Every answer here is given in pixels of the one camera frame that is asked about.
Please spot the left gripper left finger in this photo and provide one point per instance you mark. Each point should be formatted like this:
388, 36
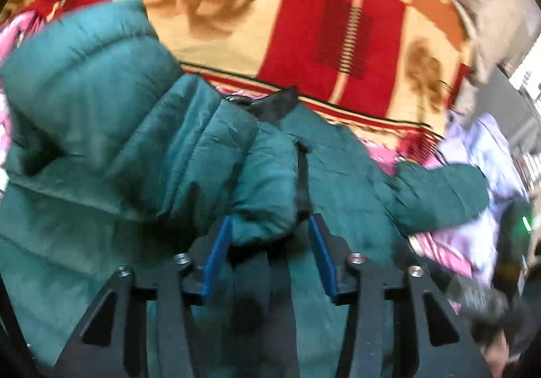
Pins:
110, 340

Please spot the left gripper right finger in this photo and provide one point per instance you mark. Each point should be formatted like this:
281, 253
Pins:
399, 322

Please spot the dark green puffer jacket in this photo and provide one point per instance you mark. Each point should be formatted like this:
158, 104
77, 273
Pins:
268, 318

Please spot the person's right hand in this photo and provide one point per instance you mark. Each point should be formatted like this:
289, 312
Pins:
497, 355

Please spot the light lavender garment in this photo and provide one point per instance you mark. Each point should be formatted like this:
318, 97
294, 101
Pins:
483, 146

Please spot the beige crumpled cloth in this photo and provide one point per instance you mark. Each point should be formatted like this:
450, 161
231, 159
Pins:
503, 33

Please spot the red orange rose blanket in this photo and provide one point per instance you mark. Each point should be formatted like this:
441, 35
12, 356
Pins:
388, 69

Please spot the pink penguin bed sheet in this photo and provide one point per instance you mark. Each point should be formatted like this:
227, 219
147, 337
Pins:
118, 156

